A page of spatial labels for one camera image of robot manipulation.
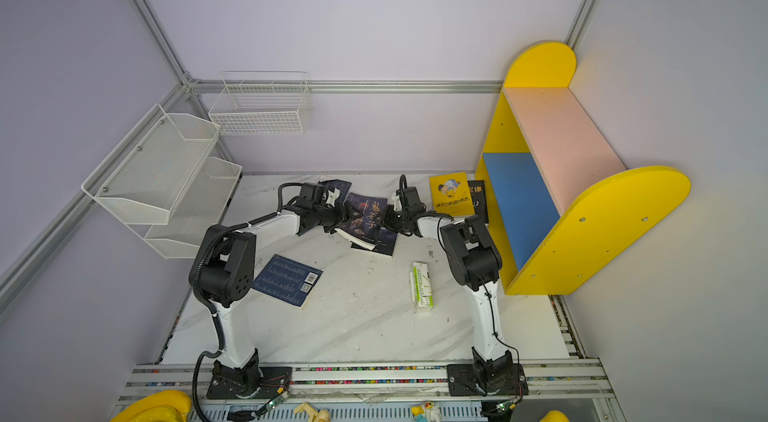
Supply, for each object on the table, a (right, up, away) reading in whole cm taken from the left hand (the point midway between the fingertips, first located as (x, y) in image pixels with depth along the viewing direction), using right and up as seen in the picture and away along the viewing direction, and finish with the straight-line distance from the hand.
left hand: (356, 218), depth 96 cm
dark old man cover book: (+2, -2, +4) cm, 5 cm away
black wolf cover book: (+9, -9, +2) cm, 13 cm away
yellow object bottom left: (-41, -42, -28) cm, 65 cm away
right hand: (+5, -1, +5) cm, 8 cm away
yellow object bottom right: (+49, -43, -29) cm, 72 cm away
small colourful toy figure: (+21, -43, -29) cm, 56 cm away
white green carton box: (+20, -20, -11) cm, 31 cm away
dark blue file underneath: (-9, +12, +22) cm, 27 cm away
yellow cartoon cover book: (+34, +8, +15) cm, 38 cm away
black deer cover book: (+44, +7, +14) cm, 47 cm away
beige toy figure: (-7, -44, -27) cm, 53 cm away
